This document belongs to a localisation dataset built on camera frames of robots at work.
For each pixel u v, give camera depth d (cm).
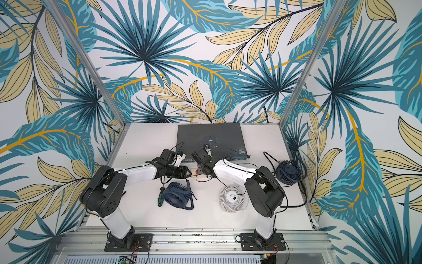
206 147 82
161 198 84
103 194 47
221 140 106
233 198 80
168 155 76
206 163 67
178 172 84
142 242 73
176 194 75
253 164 98
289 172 90
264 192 47
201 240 76
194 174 92
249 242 71
